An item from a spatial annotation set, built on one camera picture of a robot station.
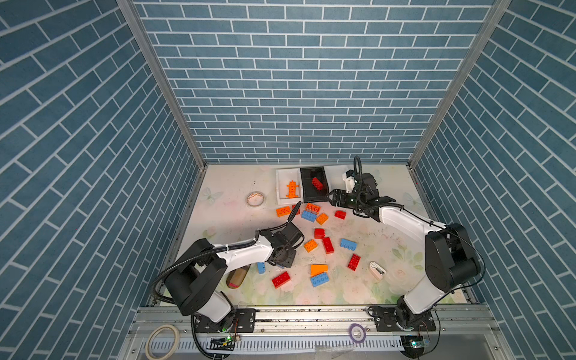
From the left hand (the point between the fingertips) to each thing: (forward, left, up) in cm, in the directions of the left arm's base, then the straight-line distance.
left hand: (292, 260), depth 87 cm
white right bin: (+39, -20, +8) cm, 44 cm away
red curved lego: (+20, -22, +2) cm, 30 cm away
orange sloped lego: (-4, -10, +1) cm, 10 cm away
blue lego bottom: (-8, -10, +1) cm, 13 cm away
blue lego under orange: (+20, -7, +2) cm, 21 cm away
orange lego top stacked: (+22, -9, +4) cm, 24 cm away
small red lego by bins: (+22, -2, +1) cm, 22 cm away
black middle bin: (+34, -9, -1) cm, 36 cm away
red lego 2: (-7, +4, 0) cm, 8 cm away
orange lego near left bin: (+22, +4, +1) cm, 23 cm away
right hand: (+21, -17, +14) cm, 31 cm away
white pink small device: (-5, -33, +2) cm, 33 cm away
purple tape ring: (-22, -22, 0) cm, 31 cm away
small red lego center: (+11, -12, +1) cm, 16 cm away
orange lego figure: (+34, +1, +3) cm, 34 cm away
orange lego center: (+6, -8, +1) cm, 9 cm away
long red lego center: (+6, -15, +1) cm, 16 cm away
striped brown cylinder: (-7, +20, +2) cm, 22 cm away
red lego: (-1, -24, +1) cm, 24 cm away
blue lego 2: (-4, +11, +2) cm, 12 cm away
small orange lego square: (+18, -13, +1) cm, 23 cm away
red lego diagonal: (+38, -12, +3) cm, 40 cm away
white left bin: (+42, +5, +3) cm, 42 cm away
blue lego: (+6, -23, +3) cm, 24 cm away
